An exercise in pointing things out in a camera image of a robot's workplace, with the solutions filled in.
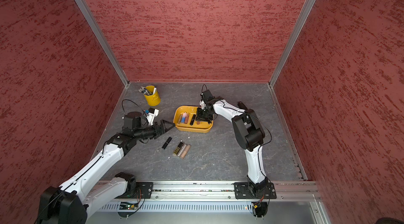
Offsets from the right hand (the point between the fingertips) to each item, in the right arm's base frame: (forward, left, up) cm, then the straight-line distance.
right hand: (198, 120), depth 95 cm
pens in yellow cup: (+14, +32, +14) cm, 38 cm away
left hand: (-13, +13, +12) cm, 22 cm away
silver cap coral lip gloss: (+3, +7, -2) cm, 9 cm away
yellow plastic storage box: (-4, -4, -2) cm, 6 cm away
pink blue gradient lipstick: (+4, +10, -2) cm, 11 cm away
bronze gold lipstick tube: (+3, +12, -2) cm, 13 cm away
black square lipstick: (-12, +18, -3) cm, 21 cm away
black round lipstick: (+3, +4, -3) cm, 5 cm away
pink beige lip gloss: (-2, 0, 0) cm, 2 cm away
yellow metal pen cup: (+14, +29, +5) cm, 33 cm away
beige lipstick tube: (-18, +7, -2) cm, 20 cm away
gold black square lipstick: (-17, +11, -2) cm, 20 cm away
